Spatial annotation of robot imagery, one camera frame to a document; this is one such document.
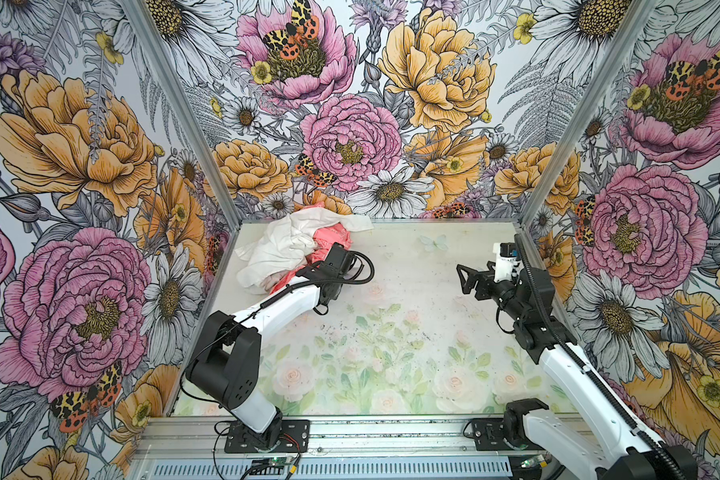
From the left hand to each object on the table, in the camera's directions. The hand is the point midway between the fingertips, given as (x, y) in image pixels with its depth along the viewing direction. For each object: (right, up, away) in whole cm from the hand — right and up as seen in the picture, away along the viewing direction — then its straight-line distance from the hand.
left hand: (316, 285), depth 89 cm
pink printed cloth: (+1, +14, +10) cm, 17 cm away
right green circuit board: (+54, -39, -18) cm, 69 cm away
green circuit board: (-8, -40, -18) cm, 44 cm away
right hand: (+42, +4, -10) cm, 44 cm away
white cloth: (-10, +13, +5) cm, 17 cm away
